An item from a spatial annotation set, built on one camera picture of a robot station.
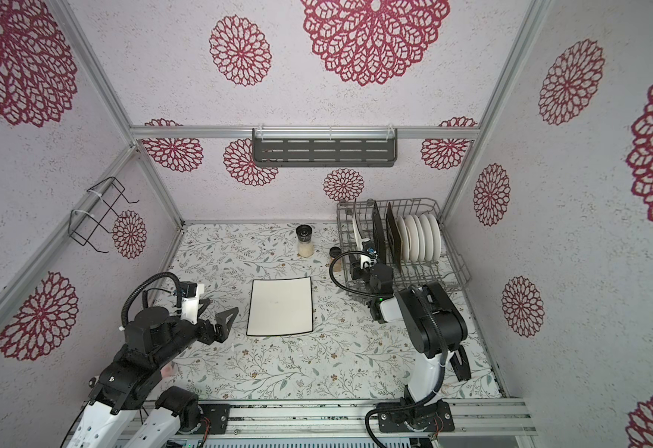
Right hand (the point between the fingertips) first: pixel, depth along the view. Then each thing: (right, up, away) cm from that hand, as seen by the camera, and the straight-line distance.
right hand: (359, 245), depth 93 cm
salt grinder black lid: (-19, +5, +10) cm, 22 cm away
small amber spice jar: (-8, -2, +7) cm, 11 cm away
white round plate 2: (+19, +3, +2) cm, 19 cm away
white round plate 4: (+28, -1, +4) cm, 28 cm away
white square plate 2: (0, +3, +1) cm, 4 cm away
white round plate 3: (+23, +3, +3) cm, 24 cm away
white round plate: (+15, +4, +1) cm, 16 cm away
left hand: (-38, -17, -21) cm, 47 cm away
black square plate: (+12, +3, -1) cm, 12 cm away
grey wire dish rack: (+5, +10, +7) cm, 13 cm away
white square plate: (-27, -21, +3) cm, 34 cm away
